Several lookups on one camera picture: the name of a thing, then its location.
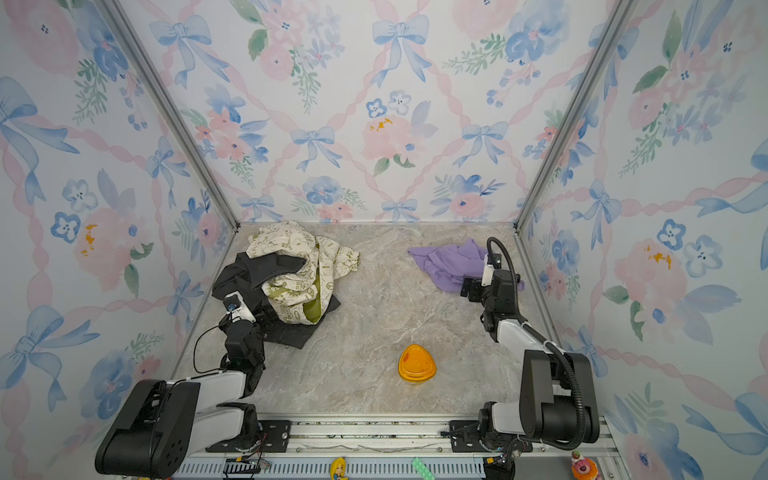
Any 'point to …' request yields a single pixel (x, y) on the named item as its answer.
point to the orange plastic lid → (416, 364)
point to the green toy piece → (422, 469)
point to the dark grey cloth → (247, 274)
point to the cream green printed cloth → (305, 296)
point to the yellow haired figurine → (338, 469)
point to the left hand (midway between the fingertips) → (250, 300)
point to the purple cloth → (449, 266)
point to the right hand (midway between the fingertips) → (482, 275)
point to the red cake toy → (583, 468)
